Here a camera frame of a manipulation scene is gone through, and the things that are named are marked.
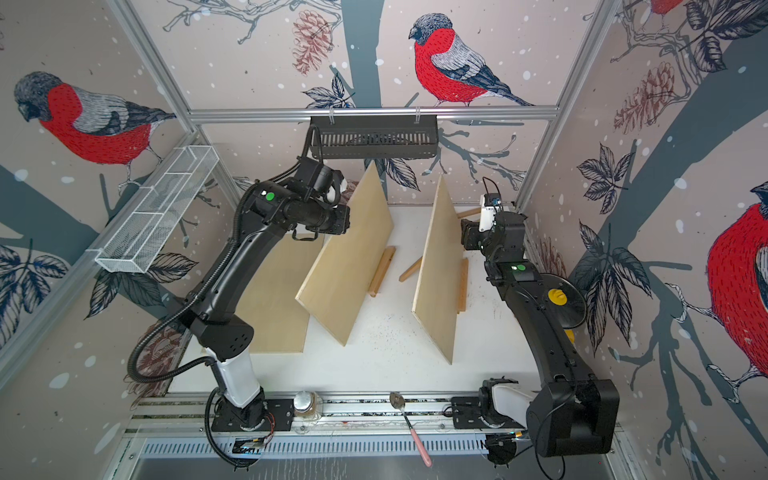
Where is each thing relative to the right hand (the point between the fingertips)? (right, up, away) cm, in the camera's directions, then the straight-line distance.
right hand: (474, 216), depth 80 cm
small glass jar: (-42, -44, -14) cm, 62 cm away
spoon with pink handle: (-21, -49, -2) cm, 53 cm away
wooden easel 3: (0, -21, +12) cm, 24 cm away
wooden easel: (+8, +4, +36) cm, 37 cm away
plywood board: (-36, -17, -8) cm, 41 cm away
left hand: (-32, 0, -7) cm, 33 cm away
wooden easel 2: (-25, -14, +18) cm, 34 cm away
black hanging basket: (-28, +29, +25) cm, 47 cm away
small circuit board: (-58, -56, -9) cm, 81 cm away
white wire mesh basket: (-85, -7, -9) cm, 86 cm away
